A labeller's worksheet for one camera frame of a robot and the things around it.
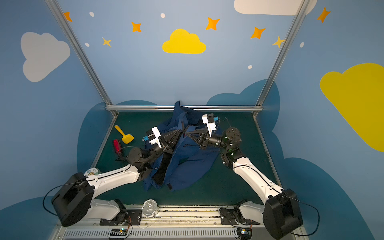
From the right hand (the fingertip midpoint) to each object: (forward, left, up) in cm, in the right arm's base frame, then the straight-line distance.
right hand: (188, 132), depth 64 cm
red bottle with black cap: (+10, +50, -33) cm, 61 cm away
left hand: (0, +4, +2) cm, 5 cm away
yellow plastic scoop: (+19, +47, -34) cm, 61 cm away
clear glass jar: (-25, +18, -30) cm, 43 cm away
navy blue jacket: (+3, 0, -35) cm, 35 cm away
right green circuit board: (-32, -30, -39) cm, 59 cm away
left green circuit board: (-35, +33, -38) cm, 62 cm away
